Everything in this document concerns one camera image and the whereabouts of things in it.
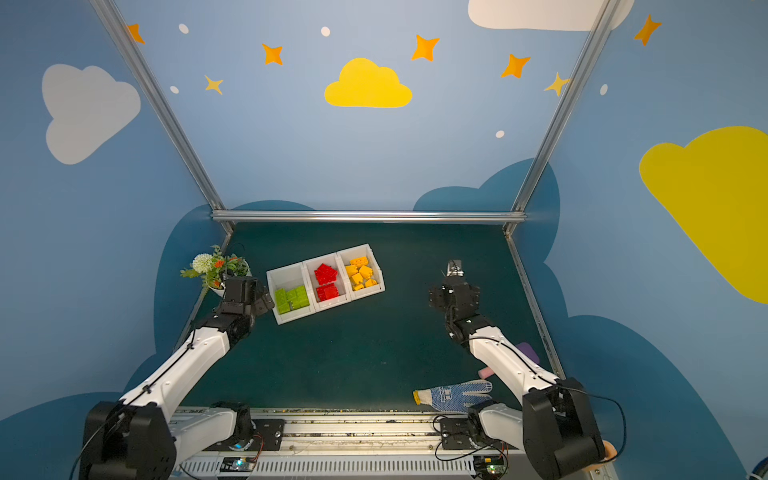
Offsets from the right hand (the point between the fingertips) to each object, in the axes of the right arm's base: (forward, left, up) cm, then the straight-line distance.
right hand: (453, 282), depth 87 cm
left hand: (-8, +58, -2) cm, 59 cm away
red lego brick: (+9, +42, -11) cm, 44 cm away
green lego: (-3, +51, -10) cm, 52 cm away
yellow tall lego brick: (+11, +28, -12) cm, 33 cm away
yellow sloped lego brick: (+11, +33, -11) cm, 36 cm away
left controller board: (-46, +53, -14) cm, 72 cm away
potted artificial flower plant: (-2, +70, +5) cm, 70 cm away
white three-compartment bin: (+5, +48, -7) cm, 49 cm away
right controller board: (-44, -8, -15) cm, 47 cm away
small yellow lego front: (+8, +31, -12) cm, 34 cm away
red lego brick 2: (0, +40, -10) cm, 41 cm away
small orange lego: (+7, +26, -12) cm, 29 cm away
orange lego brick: (+17, +31, -14) cm, 38 cm away
